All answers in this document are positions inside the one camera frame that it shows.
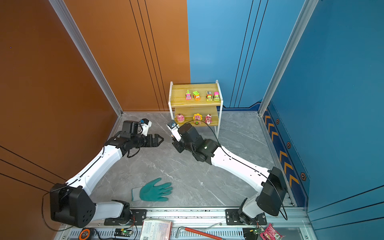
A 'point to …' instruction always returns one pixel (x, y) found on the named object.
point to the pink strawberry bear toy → (208, 119)
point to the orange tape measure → (85, 234)
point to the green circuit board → (121, 232)
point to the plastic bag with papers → (154, 229)
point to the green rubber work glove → (149, 192)
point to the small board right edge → (252, 233)
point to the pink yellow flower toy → (197, 118)
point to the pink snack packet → (270, 233)
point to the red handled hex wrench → (196, 232)
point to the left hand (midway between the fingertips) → (157, 137)
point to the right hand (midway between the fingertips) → (174, 135)
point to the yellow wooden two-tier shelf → (198, 104)
